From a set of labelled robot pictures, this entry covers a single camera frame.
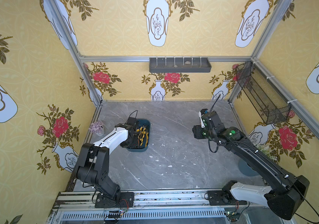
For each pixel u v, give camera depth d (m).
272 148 0.84
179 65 0.92
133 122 0.76
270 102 0.83
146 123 1.03
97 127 0.92
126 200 0.73
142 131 0.97
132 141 0.78
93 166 0.44
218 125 0.56
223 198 0.68
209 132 0.56
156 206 0.73
